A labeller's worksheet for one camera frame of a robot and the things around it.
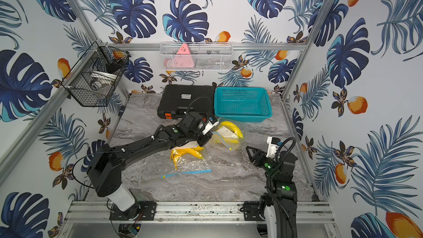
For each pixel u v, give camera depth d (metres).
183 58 0.90
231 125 0.94
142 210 0.74
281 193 0.54
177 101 1.11
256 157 0.68
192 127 0.65
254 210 0.74
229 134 0.90
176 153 0.88
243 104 1.17
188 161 0.90
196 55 1.00
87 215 0.74
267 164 0.65
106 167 0.44
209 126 0.72
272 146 0.69
